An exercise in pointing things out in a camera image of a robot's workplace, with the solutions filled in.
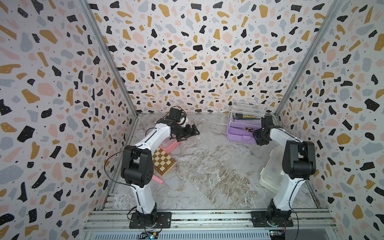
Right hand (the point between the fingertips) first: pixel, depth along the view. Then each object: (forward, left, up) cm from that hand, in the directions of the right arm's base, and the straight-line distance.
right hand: (254, 135), depth 102 cm
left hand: (-8, +39, +11) cm, 41 cm away
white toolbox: (-30, -2, +5) cm, 30 cm away
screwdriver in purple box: (+10, +2, -5) cm, 11 cm away
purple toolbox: (+15, +4, +3) cm, 16 cm away
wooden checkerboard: (-19, +60, -2) cm, 63 cm away
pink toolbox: (-12, +57, +4) cm, 58 cm away
